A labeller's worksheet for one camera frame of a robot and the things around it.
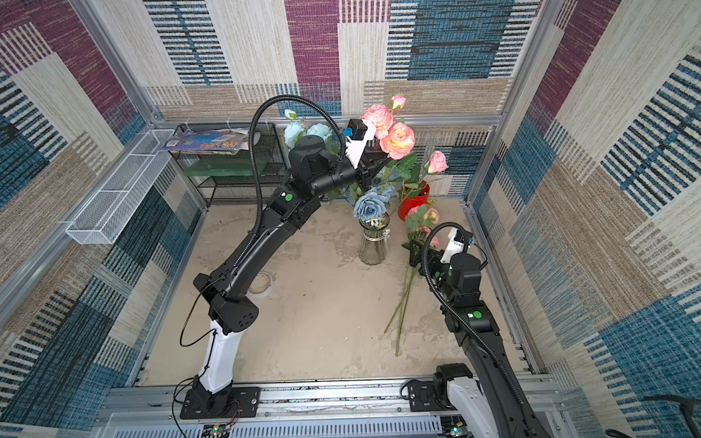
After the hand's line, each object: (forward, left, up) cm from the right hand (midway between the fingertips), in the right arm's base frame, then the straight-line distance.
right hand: (427, 251), depth 77 cm
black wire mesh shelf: (+29, +56, +3) cm, 63 cm away
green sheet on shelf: (+33, +64, +4) cm, 72 cm away
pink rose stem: (-7, +4, -22) cm, 23 cm away
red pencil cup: (+13, +5, +6) cm, 15 cm away
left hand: (+8, +11, +27) cm, 30 cm away
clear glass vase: (+12, +14, -15) cm, 24 cm away
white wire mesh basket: (+3, +84, +12) cm, 85 cm away
